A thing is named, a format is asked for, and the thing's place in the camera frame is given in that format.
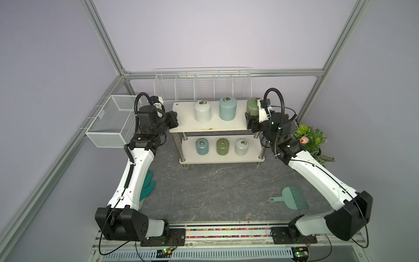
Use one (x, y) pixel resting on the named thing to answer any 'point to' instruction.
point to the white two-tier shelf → (216, 141)
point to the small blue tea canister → (202, 146)
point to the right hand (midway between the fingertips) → (255, 110)
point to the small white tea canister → (241, 147)
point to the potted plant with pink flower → (311, 140)
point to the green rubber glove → (148, 186)
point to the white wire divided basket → (203, 84)
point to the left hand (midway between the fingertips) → (178, 114)
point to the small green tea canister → (222, 146)
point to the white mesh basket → (114, 124)
